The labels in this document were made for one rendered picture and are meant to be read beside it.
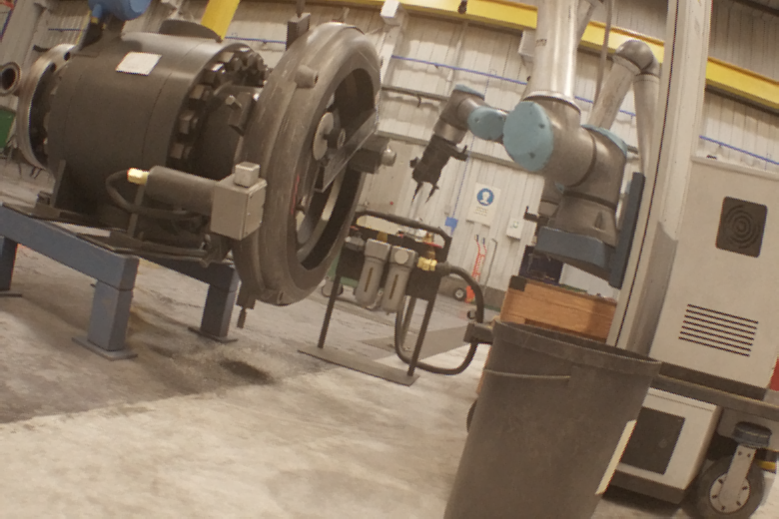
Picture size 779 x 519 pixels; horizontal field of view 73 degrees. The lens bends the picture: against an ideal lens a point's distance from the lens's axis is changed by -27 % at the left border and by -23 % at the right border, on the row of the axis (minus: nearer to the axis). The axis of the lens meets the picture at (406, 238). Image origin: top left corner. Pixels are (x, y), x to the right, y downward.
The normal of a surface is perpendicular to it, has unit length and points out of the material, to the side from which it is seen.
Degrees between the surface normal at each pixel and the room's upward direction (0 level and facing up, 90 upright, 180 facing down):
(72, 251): 90
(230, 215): 112
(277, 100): 80
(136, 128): 98
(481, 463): 93
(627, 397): 93
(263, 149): 96
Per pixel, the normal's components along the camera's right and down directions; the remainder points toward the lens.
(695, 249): -0.58, -0.18
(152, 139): -0.19, 0.14
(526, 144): -0.85, -0.16
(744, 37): -0.25, -0.10
